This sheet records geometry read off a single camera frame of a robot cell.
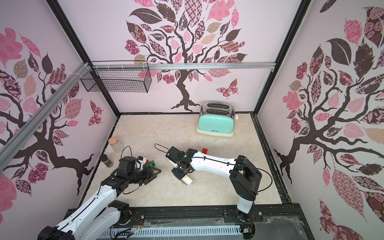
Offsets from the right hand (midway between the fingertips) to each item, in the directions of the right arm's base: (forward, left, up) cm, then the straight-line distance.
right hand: (179, 171), depth 82 cm
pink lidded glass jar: (+19, +42, -3) cm, 46 cm away
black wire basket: (+54, +30, +28) cm, 67 cm away
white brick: (-5, -4, 0) cm, 6 cm away
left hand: (-3, +10, 0) cm, 11 cm away
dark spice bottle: (+8, +44, +3) cm, 44 cm away
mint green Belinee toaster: (+33, -24, +7) cm, 41 cm away
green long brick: (+8, +18, -5) cm, 20 cm away
